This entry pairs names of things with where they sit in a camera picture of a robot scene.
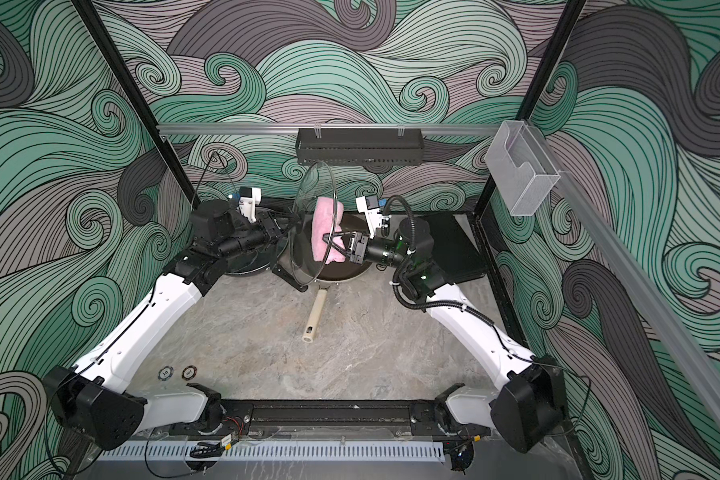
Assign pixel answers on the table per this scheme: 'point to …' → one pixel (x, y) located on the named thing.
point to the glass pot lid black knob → (318, 181)
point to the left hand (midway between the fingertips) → (297, 215)
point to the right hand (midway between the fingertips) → (321, 242)
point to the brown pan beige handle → (314, 316)
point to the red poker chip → (189, 372)
